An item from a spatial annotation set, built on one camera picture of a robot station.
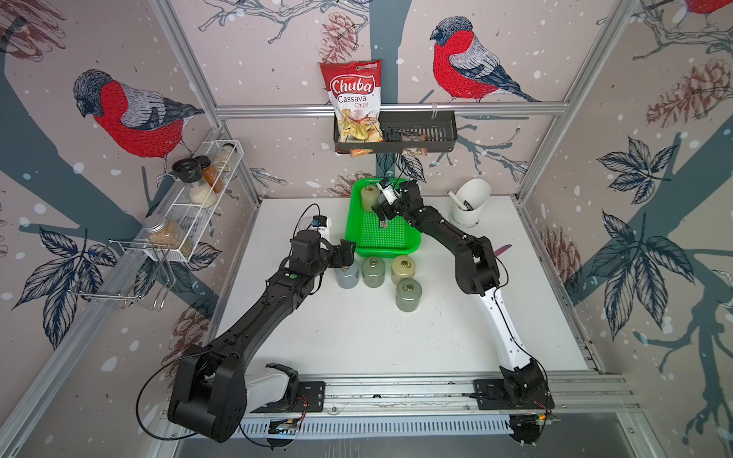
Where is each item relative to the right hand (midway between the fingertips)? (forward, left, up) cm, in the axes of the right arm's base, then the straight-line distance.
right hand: (379, 199), depth 108 cm
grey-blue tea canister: (-32, +9, -3) cm, 34 cm away
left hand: (-27, +9, +10) cm, 30 cm away
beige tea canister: (-29, -8, -2) cm, 31 cm away
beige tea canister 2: (+3, +4, 0) cm, 5 cm away
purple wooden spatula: (-15, -46, -10) cm, 50 cm away
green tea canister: (-31, +1, -3) cm, 31 cm away
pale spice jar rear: (-7, +48, +25) cm, 54 cm away
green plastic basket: (-7, +6, -9) cm, 13 cm away
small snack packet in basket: (0, -11, +23) cm, 25 cm away
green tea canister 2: (-38, -10, -3) cm, 40 cm away
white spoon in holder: (+1, -34, -4) cm, 34 cm away
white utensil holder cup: (+2, -37, +1) cm, 37 cm away
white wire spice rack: (-45, +56, +19) cm, 74 cm away
